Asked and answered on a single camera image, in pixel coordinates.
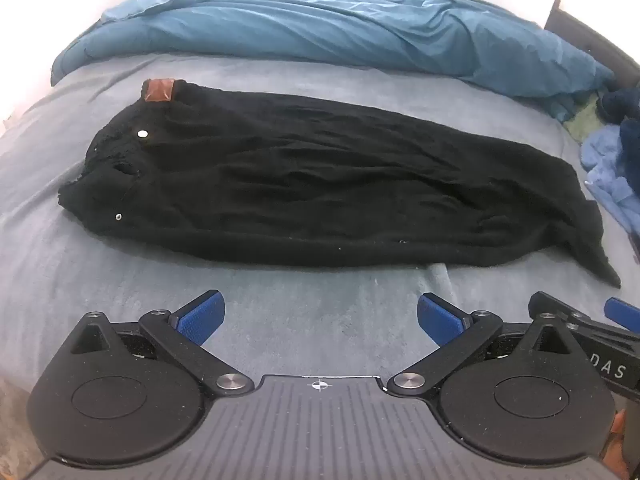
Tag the dark wooden headboard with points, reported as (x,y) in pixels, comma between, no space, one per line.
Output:
(590,40)

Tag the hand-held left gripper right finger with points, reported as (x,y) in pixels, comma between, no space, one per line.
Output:
(440,317)

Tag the blue duvet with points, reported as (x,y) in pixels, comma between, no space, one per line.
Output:
(300,25)

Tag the light blue towel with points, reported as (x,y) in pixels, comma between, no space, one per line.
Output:
(607,160)

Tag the black pants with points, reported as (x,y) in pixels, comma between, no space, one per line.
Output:
(300,185)

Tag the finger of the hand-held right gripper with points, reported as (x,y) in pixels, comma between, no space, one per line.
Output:
(550,305)
(625,312)

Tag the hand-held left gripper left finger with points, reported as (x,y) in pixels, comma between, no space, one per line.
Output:
(200,316)

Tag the navy cloth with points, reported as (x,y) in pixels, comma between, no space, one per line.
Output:
(627,105)

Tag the grey bed blanket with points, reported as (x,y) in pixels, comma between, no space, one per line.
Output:
(325,320)

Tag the green cloth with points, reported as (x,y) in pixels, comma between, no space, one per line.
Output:
(587,122)

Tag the person's right hand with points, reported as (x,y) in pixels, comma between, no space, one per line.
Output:
(621,435)

